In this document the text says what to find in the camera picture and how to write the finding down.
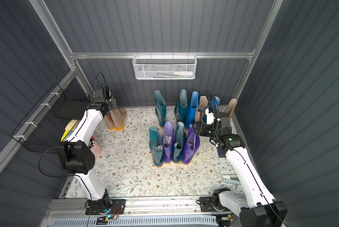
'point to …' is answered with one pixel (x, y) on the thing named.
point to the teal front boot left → (156, 145)
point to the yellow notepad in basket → (68, 126)
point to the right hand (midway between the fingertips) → (199, 125)
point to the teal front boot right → (180, 142)
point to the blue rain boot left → (193, 104)
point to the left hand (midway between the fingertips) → (110, 101)
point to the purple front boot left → (168, 142)
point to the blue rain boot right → (218, 101)
